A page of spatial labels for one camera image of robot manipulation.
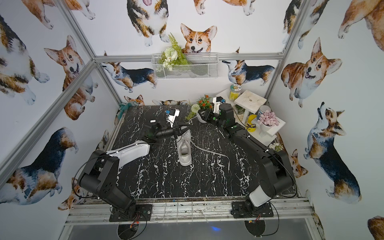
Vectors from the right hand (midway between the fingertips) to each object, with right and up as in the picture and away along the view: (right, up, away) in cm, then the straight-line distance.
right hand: (205, 106), depth 82 cm
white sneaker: (-12, -24, +8) cm, 28 cm away
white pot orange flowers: (-1, +4, +21) cm, 22 cm away
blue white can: (+33, -1, +4) cm, 34 cm away
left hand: (-8, -9, -3) cm, 12 cm away
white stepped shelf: (+25, 0, +9) cm, 27 cm away
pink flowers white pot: (+33, -7, -2) cm, 34 cm away
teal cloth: (-65, +3, +39) cm, 76 cm away
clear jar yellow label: (+20, +12, +16) cm, 28 cm away
